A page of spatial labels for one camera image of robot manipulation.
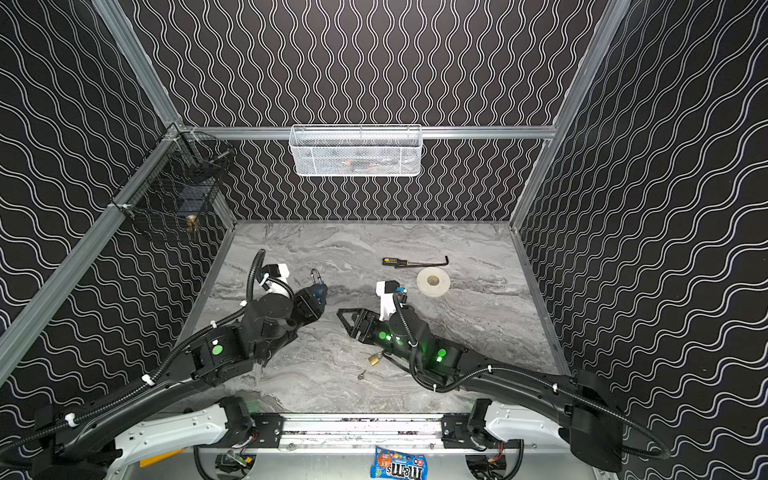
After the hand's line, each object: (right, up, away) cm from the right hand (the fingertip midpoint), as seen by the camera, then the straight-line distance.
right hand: (342, 317), depth 68 cm
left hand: (-2, +6, -2) cm, 7 cm away
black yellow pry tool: (+14, +11, +38) cm, 42 cm away
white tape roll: (+26, +2, +33) cm, 42 cm away
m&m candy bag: (+12, -34, 0) cm, 36 cm away
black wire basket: (-57, +39, +29) cm, 75 cm away
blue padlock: (-5, +7, 0) cm, 9 cm away
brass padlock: (+7, -16, +17) cm, 24 cm away
